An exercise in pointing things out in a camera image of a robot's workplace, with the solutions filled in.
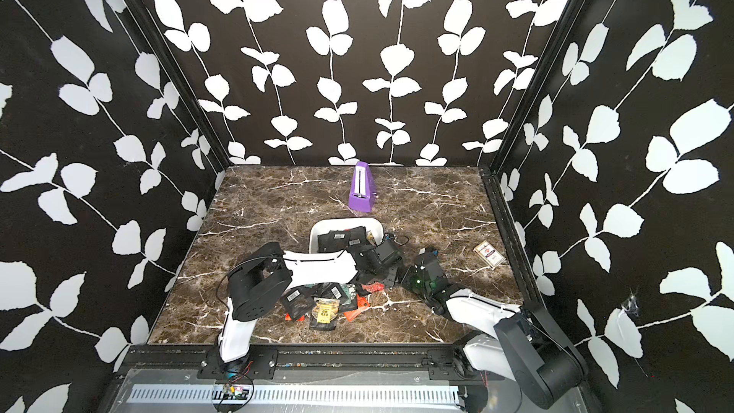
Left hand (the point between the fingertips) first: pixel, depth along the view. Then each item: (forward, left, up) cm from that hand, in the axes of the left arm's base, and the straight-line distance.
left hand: (396, 270), depth 89 cm
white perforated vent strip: (-32, +7, -2) cm, 33 cm away
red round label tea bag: (-4, +7, -2) cm, 9 cm away
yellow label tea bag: (-12, +22, -1) cm, 25 cm away
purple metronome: (+28, +10, +8) cm, 31 cm away
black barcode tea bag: (+12, +12, +1) cm, 17 cm away
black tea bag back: (+12, +21, -1) cm, 24 cm away
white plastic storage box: (+15, +6, +2) cm, 16 cm away
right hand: (0, 0, 0) cm, 1 cm away
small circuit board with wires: (-29, +45, -2) cm, 54 cm away
